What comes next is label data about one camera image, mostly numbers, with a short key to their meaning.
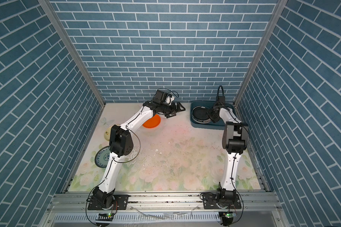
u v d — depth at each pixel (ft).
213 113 2.92
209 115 3.17
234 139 1.96
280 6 2.33
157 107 2.44
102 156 2.97
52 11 2.37
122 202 2.42
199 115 3.58
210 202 2.42
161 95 2.57
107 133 3.33
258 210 2.40
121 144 1.99
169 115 2.98
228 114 2.29
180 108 2.82
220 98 2.82
